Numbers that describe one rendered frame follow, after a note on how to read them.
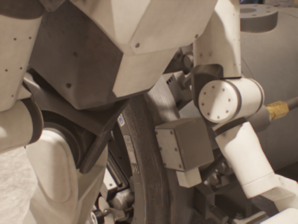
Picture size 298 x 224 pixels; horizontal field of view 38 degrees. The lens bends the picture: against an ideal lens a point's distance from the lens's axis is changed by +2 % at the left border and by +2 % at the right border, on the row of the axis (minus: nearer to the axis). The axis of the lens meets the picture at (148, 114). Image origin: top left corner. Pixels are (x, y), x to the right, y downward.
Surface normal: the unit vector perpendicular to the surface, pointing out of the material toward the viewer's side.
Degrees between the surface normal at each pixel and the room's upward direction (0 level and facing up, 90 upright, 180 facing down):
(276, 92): 63
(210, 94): 74
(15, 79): 117
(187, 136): 67
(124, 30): 97
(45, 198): 90
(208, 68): 28
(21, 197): 0
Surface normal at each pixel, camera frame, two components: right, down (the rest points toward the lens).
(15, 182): -0.07, -0.91
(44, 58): -0.66, 0.36
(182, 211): 0.51, 0.42
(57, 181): -0.30, 0.42
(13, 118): 0.72, -0.29
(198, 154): 0.45, -0.04
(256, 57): 0.27, -0.51
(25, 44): 0.70, 0.61
